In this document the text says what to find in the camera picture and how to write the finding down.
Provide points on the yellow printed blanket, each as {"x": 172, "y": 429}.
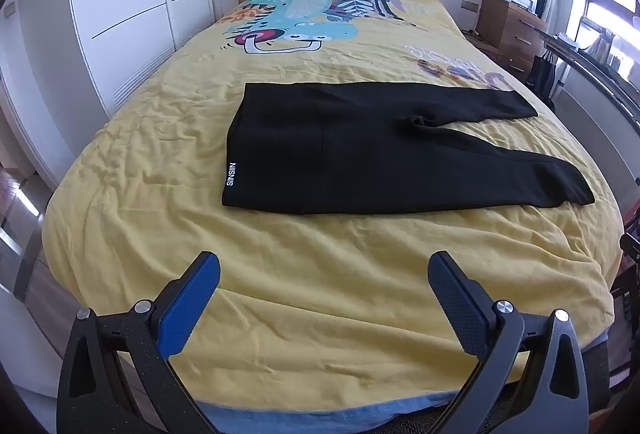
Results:
{"x": 300, "y": 289}

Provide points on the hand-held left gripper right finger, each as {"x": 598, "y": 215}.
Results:
{"x": 460, "y": 309}

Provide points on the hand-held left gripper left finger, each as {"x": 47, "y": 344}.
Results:
{"x": 187, "y": 309}

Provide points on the black bag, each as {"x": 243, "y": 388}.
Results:
{"x": 541, "y": 76}

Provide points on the dark mesh fabric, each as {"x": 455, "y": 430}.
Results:
{"x": 595, "y": 384}

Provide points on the black pants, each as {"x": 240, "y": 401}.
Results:
{"x": 350, "y": 148}

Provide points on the wall switch plate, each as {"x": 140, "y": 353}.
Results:
{"x": 469, "y": 4}
{"x": 10, "y": 11}

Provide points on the glass desk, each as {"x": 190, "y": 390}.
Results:
{"x": 590, "y": 63}

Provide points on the black chair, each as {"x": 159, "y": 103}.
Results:
{"x": 627, "y": 294}

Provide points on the wooden dresser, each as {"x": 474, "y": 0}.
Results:
{"x": 510, "y": 33}

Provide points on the blue bed sheet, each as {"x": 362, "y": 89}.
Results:
{"x": 325, "y": 421}

